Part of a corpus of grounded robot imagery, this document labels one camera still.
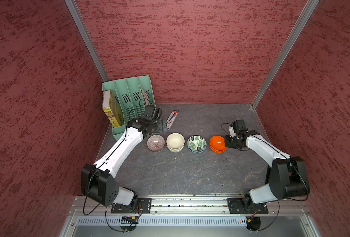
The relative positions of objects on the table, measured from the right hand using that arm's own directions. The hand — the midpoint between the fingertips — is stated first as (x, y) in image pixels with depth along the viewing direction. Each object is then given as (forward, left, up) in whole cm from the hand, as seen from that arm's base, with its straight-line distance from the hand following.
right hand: (226, 145), depth 91 cm
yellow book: (+19, +70, +18) cm, 75 cm away
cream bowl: (-3, +32, 0) cm, 32 cm away
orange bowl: (+2, +5, 0) cm, 5 cm away
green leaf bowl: (+3, +18, -3) cm, 18 cm away
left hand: (+4, +42, +14) cm, 45 cm away
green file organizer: (+43, +65, +6) cm, 78 cm away
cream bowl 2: (+3, +32, 0) cm, 32 cm away
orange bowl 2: (-4, +6, -1) cm, 7 cm away
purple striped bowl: (+4, +45, -2) cm, 45 cm away
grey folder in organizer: (+33, +53, +8) cm, 63 cm away
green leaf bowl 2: (-4, +19, -2) cm, 19 cm away
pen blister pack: (+26, +35, -4) cm, 44 cm away
